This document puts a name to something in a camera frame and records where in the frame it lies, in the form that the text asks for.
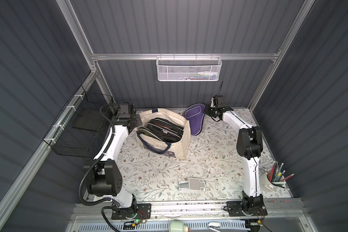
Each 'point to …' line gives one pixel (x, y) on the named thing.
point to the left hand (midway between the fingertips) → (137, 120)
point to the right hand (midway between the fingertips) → (206, 108)
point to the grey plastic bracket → (193, 184)
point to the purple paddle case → (195, 113)
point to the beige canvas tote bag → (178, 149)
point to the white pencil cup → (266, 184)
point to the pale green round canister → (177, 226)
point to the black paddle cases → (163, 129)
